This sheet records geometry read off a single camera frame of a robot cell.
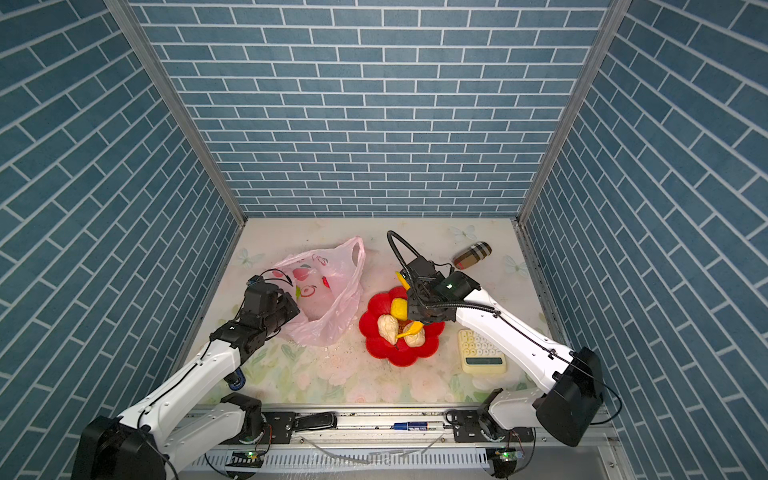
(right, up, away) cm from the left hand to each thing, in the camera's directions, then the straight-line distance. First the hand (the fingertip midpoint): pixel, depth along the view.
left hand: (298, 299), depth 85 cm
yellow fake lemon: (+29, -3, +4) cm, 30 cm away
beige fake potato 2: (+33, -11, -2) cm, 35 cm away
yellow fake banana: (+33, -5, -12) cm, 35 cm away
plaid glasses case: (+58, +13, +23) cm, 64 cm away
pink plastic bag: (+6, +3, +9) cm, 11 cm away
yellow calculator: (+52, -16, -1) cm, 54 cm away
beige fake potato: (+26, -8, 0) cm, 27 cm away
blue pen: (+32, -30, -12) cm, 45 cm away
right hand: (+33, -1, -7) cm, 33 cm away
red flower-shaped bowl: (+29, -15, -2) cm, 33 cm away
